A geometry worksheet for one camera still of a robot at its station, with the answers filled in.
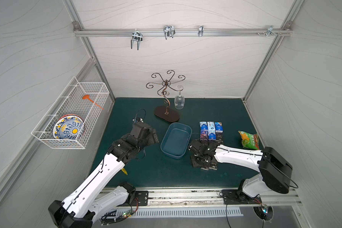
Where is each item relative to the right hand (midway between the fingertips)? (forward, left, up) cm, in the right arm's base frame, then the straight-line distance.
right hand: (193, 161), depth 85 cm
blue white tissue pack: (+27, -8, 0) cm, 28 cm away
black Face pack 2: (-2, -12, -1) cm, 12 cm away
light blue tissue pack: (+27, -14, 0) cm, 30 cm away
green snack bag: (+14, -36, +2) cm, 39 cm away
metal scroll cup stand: (+36, +23, +2) cm, 43 cm away
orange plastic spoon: (+22, +62, +31) cm, 72 cm away
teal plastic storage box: (+16, +12, -3) cm, 20 cm away
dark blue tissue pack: (+19, -8, 0) cm, 20 cm away
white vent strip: (-26, +17, -2) cm, 31 cm away
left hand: (+5, +24, +20) cm, 32 cm away
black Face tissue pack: (+17, -18, -1) cm, 25 cm away
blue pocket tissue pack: (+26, -19, -1) cm, 32 cm away
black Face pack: (-3, -7, 0) cm, 8 cm away
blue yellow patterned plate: (+1, +58, +33) cm, 67 cm away
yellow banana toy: (-8, +39, +3) cm, 40 cm away
